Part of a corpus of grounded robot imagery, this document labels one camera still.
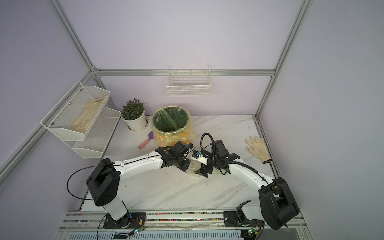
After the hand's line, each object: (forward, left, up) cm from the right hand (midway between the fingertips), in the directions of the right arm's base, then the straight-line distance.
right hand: (200, 163), depth 85 cm
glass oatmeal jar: (-3, +3, +4) cm, 6 cm away
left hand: (0, +8, -2) cm, 8 cm away
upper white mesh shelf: (+14, +65, +25) cm, 71 cm away
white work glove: (+15, -41, -9) cm, 44 cm away
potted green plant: (+35, +44, +8) cm, 57 cm away
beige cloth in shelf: (+14, +61, +22) cm, 67 cm away
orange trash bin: (-1, +13, +20) cm, 24 cm away
